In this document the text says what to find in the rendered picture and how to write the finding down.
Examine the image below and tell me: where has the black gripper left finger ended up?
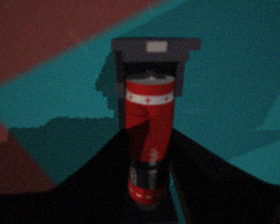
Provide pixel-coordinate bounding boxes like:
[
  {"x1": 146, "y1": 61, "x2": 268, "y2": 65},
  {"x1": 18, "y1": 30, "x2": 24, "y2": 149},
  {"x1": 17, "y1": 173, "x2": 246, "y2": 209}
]
[{"x1": 0, "y1": 128, "x2": 130, "y2": 224}]

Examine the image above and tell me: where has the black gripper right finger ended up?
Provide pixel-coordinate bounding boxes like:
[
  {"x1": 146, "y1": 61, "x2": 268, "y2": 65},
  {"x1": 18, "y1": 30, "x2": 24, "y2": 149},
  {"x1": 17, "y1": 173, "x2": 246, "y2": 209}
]
[{"x1": 168, "y1": 128, "x2": 280, "y2": 224}]

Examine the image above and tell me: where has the red cylindrical battery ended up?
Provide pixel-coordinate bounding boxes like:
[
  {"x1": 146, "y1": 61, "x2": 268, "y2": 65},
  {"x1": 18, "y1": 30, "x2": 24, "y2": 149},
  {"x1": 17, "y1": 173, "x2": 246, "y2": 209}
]
[{"x1": 125, "y1": 70, "x2": 175, "y2": 204}]

